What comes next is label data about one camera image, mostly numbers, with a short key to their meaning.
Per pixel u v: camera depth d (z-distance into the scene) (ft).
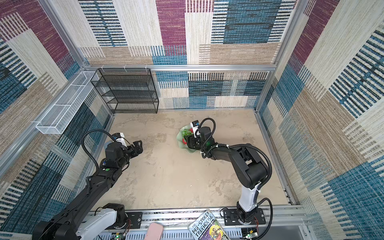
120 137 2.41
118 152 2.07
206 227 2.30
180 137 3.24
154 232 2.27
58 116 2.38
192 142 2.78
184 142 3.03
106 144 3.34
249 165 1.67
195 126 2.73
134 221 2.40
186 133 3.14
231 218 2.40
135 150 2.45
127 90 3.63
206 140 2.40
